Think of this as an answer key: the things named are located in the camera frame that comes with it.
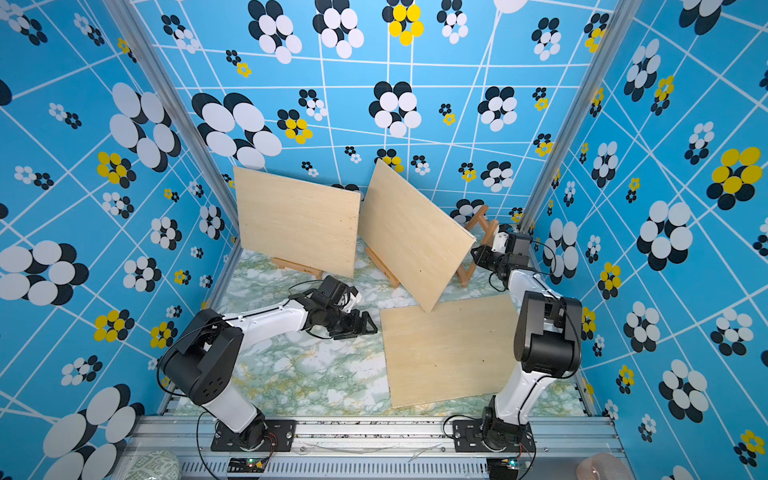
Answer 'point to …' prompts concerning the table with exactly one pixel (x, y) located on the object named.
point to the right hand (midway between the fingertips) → (480, 250)
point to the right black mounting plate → (467, 436)
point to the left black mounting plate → (279, 436)
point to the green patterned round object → (157, 465)
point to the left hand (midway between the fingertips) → (372, 330)
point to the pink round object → (602, 466)
